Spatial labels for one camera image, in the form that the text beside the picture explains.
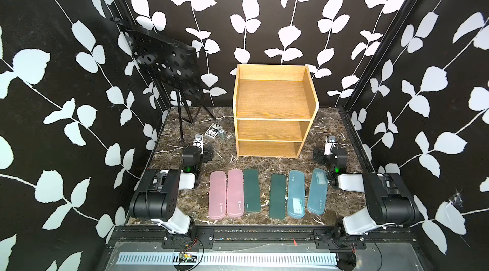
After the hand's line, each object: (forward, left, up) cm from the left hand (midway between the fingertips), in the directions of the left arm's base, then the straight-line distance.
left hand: (199, 141), depth 94 cm
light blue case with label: (-25, -46, -9) cm, 53 cm away
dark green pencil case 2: (-27, -37, -7) cm, 46 cm away
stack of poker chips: (+8, -10, -5) cm, 14 cm away
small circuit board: (-47, +1, -8) cm, 48 cm away
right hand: (-4, -63, -1) cm, 63 cm away
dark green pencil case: (-23, -25, -8) cm, 35 cm away
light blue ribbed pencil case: (-25, -56, -8) cm, 62 cm away
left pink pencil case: (-25, -10, -7) cm, 28 cm away
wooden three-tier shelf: (+1, -35, +23) cm, 42 cm away
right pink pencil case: (-24, -18, -9) cm, 31 cm away
